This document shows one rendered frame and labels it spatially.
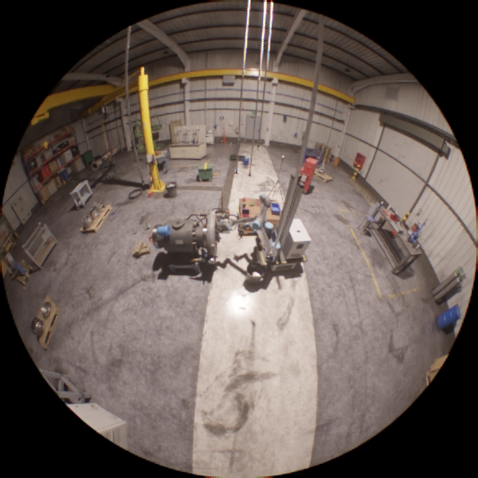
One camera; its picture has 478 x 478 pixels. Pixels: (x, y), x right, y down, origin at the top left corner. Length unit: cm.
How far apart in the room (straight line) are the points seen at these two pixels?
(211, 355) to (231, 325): 59
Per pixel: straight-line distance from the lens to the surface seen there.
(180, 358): 269
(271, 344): 267
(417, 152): 939
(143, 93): 546
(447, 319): 735
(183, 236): 255
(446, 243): 805
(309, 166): 550
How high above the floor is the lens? 258
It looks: 47 degrees down
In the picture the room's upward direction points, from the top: 5 degrees clockwise
